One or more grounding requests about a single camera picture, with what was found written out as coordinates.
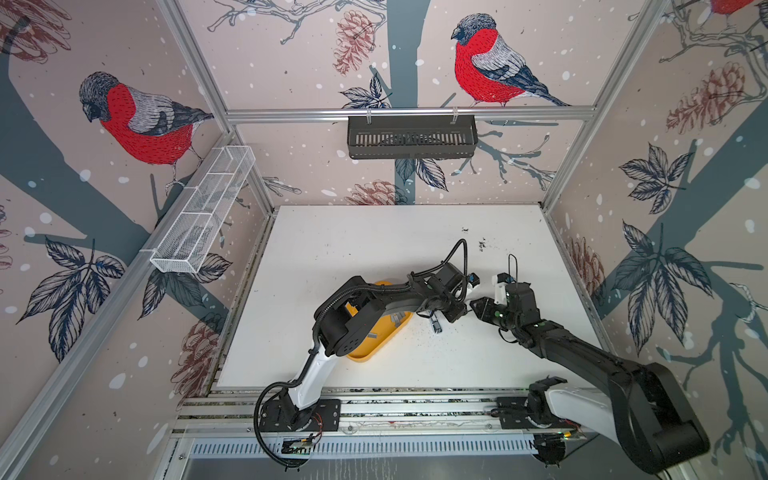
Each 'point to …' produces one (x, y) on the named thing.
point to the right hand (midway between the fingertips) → (472, 305)
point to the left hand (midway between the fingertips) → (464, 310)
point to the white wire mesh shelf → (205, 206)
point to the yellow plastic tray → (387, 330)
